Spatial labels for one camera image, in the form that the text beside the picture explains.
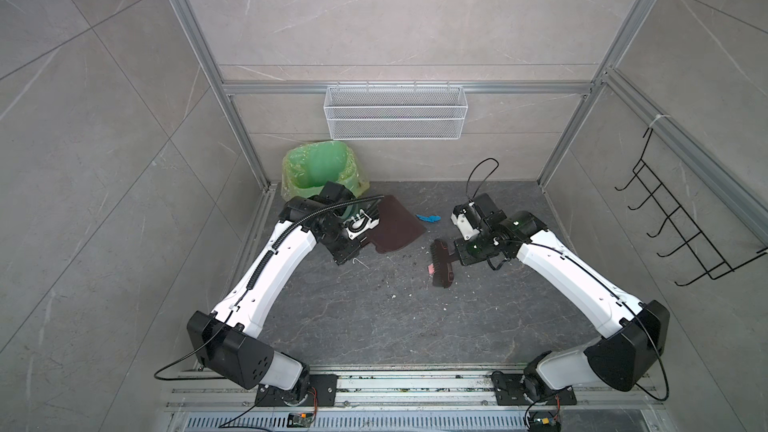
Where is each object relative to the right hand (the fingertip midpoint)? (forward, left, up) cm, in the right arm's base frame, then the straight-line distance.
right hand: (460, 250), depth 79 cm
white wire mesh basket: (+45, +16, +14) cm, 50 cm away
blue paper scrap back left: (+24, +4, -17) cm, 29 cm away
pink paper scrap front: (+4, +6, -17) cm, 19 cm away
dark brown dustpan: (+4, +17, +7) cm, 19 cm away
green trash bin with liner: (+35, +47, 0) cm, 59 cm away
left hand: (+1, +29, +5) cm, 30 cm away
